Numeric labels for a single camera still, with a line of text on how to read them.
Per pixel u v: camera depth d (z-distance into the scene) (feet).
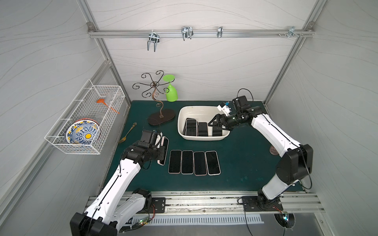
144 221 2.22
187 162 2.92
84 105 2.30
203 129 3.40
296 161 1.45
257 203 2.39
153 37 2.56
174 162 2.89
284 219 2.35
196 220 2.30
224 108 2.51
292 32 2.51
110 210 1.35
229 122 2.32
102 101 2.51
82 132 2.03
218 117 2.34
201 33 2.59
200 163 2.82
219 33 2.56
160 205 2.40
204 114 3.66
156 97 3.14
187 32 2.51
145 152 1.75
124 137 3.27
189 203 2.46
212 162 2.84
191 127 3.26
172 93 3.13
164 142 2.57
